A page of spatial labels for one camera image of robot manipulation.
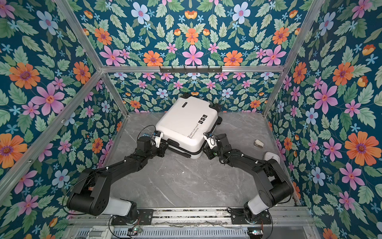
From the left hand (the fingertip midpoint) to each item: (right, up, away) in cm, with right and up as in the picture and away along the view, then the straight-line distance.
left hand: (169, 141), depth 89 cm
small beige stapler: (+59, -2, +10) cm, 60 cm away
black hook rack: (+13, +45, +4) cm, 47 cm away
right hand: (+22, -3, +2) cm, 22 cm away
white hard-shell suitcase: (+10, +11, -3) cm, 15 cm away
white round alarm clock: (+63, -9, +4) cm, 63 cm away
